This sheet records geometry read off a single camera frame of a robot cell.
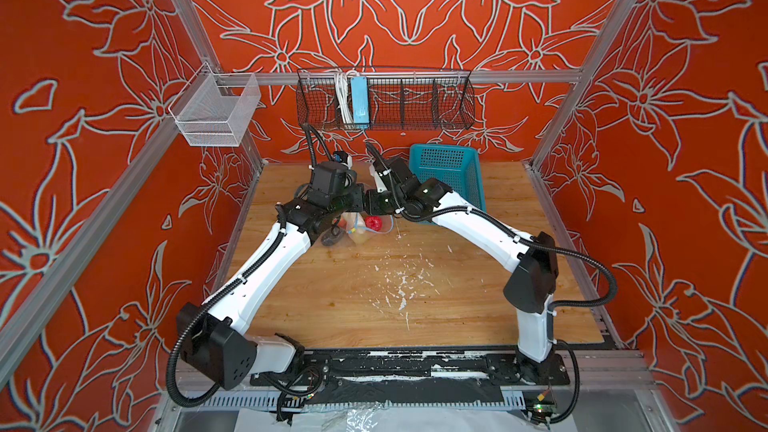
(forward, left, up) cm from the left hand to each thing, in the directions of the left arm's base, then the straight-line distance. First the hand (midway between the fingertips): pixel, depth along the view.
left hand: (358, 186), depth 77 cm
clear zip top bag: (-2, +1, -15) cm, 15 cm away
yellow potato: (-4, 0, -20) cm, 21 cm away
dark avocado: (-3, +11, -23) cm, 25 cm away
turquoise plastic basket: (+34, -35, -25) cm, 55 cm away
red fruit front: (-1, -4, -16) cm, 16 cm away
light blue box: (+29, +2, +7) cm, 30 cm away
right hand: (-2, 0, -5) cm, 5 cm away
